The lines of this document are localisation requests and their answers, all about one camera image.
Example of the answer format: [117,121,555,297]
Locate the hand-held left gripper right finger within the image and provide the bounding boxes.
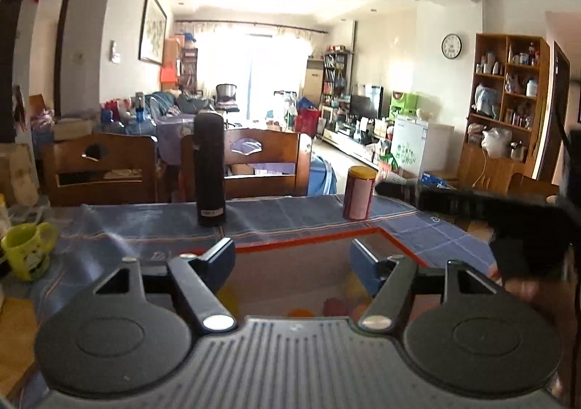
[349,237,500,334]

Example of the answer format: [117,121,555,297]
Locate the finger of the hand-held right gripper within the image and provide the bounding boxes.
[374,180,564,228]

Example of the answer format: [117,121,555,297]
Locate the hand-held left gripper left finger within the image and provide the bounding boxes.
[93,237,237,332]

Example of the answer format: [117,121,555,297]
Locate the orange cardboard box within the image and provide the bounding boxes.
[188,226,500,323]

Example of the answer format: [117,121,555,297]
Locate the person's right hand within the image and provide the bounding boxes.
[489,270,543,302]

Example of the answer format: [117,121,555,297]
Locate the blue carton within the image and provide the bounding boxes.
[420,172,455,189]

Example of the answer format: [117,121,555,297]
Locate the wooden display shelf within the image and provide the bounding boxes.
[456,32,551,185]

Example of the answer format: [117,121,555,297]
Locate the wooden dining chair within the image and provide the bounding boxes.
[180,128,313,201]
[507,172,560,199]
[43,133,159,206]

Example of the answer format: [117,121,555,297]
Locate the white chest freezer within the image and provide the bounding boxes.
[391,115,455,174]

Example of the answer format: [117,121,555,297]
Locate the pink can with yellow lid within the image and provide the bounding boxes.
[342,166,377,220]

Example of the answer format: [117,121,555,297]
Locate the white plastic bag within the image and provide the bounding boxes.
[481,128,513,158]

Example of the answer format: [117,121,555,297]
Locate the blue patterned tablecloth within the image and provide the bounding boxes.
[0,193,500,323]

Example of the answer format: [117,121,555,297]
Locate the black thermos bottle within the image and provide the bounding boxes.
[194,112,227,227]

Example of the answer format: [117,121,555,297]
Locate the blue plastic bag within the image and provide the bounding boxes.
[474,86,502,117]

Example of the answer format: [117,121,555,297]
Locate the green cartons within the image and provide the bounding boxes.
[389,91,419,119]

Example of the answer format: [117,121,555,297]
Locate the white television cabinet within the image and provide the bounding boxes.
[320,105,395,165]

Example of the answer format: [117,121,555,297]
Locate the black television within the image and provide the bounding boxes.
[349,85,384,119]

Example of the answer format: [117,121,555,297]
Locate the dark wooden door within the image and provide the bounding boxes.
[536,41,572,183]

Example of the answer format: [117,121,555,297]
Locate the red plastic basket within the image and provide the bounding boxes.
[295,107,321,135]

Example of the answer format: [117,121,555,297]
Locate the black office chair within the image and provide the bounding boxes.
[215,83,240,113]

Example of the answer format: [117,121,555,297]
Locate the dark tall bookshelf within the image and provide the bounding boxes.
[321,50,355,106]

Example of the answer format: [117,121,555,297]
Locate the beige standing air conditioner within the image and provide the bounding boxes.
[303,57,324,103]

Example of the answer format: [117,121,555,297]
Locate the small wooden bookshelf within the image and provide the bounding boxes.
[164,34,199,94]

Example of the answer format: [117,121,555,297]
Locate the green mug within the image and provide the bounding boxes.
[1,222,59,281]

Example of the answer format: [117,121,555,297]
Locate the beige paper bag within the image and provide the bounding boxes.
[0,143,41,210]

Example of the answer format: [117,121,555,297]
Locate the curtain rod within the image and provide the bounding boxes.
[175,19,330,34]

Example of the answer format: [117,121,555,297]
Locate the round wall clock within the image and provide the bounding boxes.
[442,34,463,60]

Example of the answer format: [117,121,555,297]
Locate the framed wall picture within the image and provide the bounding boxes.
[138,0,168,66]

